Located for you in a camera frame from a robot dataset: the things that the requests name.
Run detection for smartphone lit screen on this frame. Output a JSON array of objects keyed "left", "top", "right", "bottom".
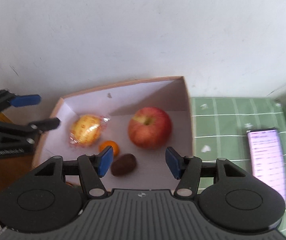
[{"left": 247, "top": 127, "right": 286, "bottom": 202}]

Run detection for cardboard box white inside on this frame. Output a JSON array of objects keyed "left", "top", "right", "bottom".
[{"left": 32, "top": 77, "right": 193, "bottom": 190}]

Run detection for wrapped yellow apple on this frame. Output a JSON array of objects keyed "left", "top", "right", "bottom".
[{"left": 69, "top": 114, "right": 110, "bottom": 147}]

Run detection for small orange mandarin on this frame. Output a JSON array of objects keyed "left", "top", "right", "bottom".
[{"left": 99, "top": 140, "right": 120, "bottom": 157}]

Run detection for red apple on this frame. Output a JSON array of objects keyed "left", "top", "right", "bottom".
[{"left": 128, "top": 107, "right": 172, "bottom": 150}]

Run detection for dark brown kiwi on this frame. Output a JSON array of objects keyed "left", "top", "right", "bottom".
[{"left": 110, "top": 153, "right": 137, "bottom": 177}]

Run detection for green grid cutting mat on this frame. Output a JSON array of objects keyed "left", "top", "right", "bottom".
[{"left": 191, "top": 98, "right": 286, "bottom": 236}]

